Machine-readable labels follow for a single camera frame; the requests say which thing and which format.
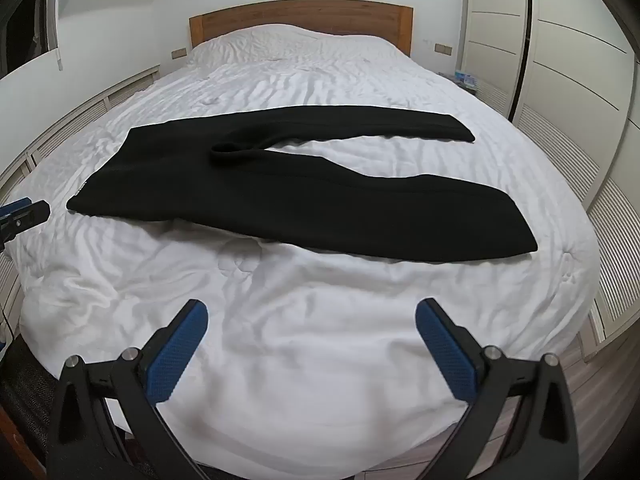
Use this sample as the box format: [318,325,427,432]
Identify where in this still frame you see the black pants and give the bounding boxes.
[66,105,539,264]

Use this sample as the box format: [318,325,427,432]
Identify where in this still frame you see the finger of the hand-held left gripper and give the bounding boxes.
[0,199,52,248]

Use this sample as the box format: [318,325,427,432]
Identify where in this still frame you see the dark window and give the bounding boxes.
[0,0,62,81]

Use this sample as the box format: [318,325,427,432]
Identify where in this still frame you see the wooden headboard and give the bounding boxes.
[189,0,415,58]

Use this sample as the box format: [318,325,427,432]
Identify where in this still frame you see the bed with white duvet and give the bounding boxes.
[10,24,601,480]

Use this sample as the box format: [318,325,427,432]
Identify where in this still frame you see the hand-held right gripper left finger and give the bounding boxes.
[47,299,211,480]

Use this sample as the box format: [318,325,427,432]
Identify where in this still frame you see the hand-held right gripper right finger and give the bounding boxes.
[415,297,581,480]

